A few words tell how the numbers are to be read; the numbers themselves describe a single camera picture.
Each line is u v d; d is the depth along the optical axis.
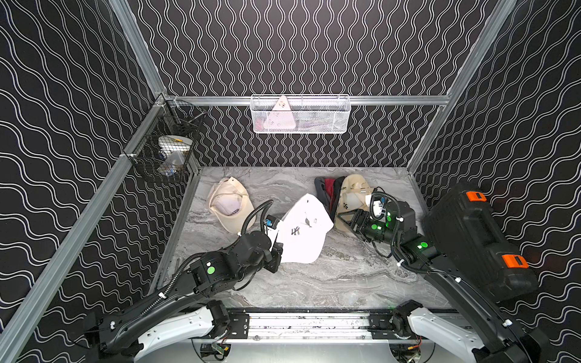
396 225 0.55
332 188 0.98
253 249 0.48
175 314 0.56
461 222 0.76
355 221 0.65
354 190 1.01
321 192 1.00
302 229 0.75
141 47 0.77
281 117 0.90
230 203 1.04
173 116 0.98
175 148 0.82
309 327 0.76
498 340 0.40
